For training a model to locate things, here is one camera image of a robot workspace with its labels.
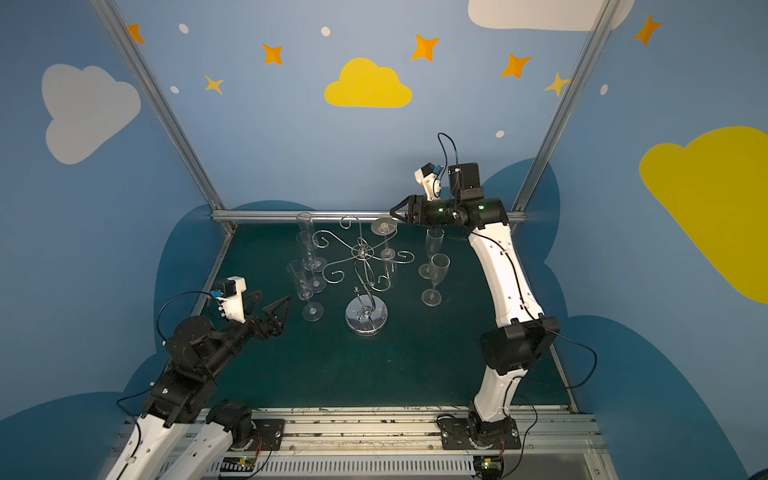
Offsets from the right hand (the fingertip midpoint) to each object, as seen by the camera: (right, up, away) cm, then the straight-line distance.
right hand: (401, 210), depth 74 cm
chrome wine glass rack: (-10, -30, +22) cm, 38 cm away
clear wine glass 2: (+12, -6, +20) cm, 24 cm away
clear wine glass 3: (+12, -14, +12) cm, 22 cm away
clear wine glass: (-28, -16, +7) cm, 33 cm away
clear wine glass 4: (-4, -4, +5) cm, 7 cm away
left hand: (-30, -20, -5) cm, 37 cm away
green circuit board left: (-41, -63, -1) cm, 75 cm away
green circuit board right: (+22, -64, 0) cm, 68 cm away
